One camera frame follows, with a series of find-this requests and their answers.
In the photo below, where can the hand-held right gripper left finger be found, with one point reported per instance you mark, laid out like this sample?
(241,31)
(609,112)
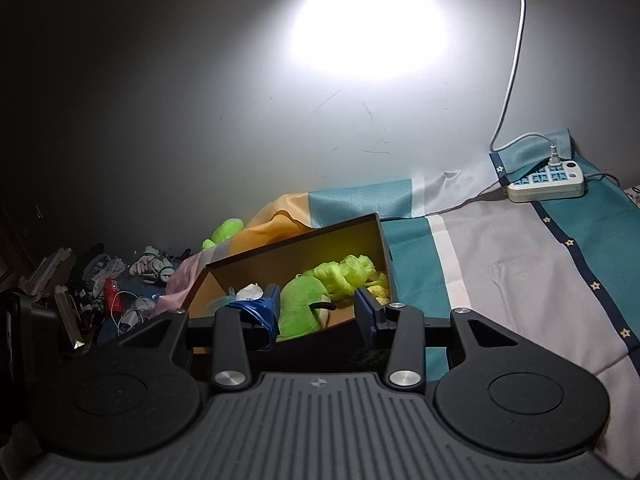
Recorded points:
(272,312)

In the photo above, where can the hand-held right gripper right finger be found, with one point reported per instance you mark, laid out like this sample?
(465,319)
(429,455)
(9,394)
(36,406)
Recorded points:
(365,320)

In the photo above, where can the large green plush toy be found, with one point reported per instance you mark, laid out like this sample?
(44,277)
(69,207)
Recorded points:
(300,310)

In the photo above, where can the white cloth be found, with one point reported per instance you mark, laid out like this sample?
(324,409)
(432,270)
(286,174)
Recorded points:
(250,292)

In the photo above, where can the lime fluffy cloth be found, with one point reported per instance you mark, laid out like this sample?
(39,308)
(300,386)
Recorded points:
(345,272)

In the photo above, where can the teal cloth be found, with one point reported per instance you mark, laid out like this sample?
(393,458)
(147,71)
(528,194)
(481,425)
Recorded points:
(220,304)

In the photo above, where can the brown cardboard box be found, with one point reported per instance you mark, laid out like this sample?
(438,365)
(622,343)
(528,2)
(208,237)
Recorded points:
(300,255)

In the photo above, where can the shiny grey paper bag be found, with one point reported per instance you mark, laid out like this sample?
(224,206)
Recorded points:
(70,320)

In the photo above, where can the paper stack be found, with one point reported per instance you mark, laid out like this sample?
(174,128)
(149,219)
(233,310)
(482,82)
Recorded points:
(47,270)

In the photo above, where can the red packet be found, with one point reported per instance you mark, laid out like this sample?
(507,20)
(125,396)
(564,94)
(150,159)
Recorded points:
(111,292)

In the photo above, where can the striped socks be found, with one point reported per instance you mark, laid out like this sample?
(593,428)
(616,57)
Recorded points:
(97,267)

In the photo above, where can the small green plush toy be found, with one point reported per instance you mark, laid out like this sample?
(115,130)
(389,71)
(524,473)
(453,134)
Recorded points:
(225,232)

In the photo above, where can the pink cloth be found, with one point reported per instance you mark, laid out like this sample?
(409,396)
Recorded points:
(185,280)

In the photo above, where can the dark cloth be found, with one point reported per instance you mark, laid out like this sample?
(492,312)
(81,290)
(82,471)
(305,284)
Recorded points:
(91,251)

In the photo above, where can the white gloves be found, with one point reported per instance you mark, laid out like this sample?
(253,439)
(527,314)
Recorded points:
(147,265)

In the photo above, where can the teal striped bed sheet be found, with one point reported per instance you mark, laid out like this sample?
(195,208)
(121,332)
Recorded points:
(500,270)

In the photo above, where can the white power strip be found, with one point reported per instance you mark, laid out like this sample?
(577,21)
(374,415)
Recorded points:
(545,190)

